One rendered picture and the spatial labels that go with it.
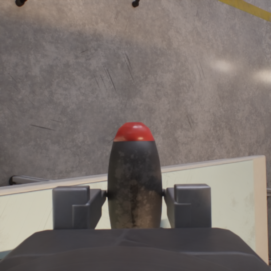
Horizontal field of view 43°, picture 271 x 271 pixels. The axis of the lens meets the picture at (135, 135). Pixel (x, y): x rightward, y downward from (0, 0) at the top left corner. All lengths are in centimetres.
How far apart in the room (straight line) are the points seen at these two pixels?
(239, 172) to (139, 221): 45
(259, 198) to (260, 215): 3
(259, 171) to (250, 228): 10
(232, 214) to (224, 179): 6
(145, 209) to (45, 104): 134
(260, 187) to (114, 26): 128
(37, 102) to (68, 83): 18
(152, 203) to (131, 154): 2
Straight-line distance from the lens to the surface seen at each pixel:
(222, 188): 56
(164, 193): 16
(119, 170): 16
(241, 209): 61
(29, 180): 126
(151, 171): 16
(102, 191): 17
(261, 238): 69
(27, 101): 146
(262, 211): 68
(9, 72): 144
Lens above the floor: 131
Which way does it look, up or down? 48 degrees down
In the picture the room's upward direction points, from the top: 88 degrees clockwise
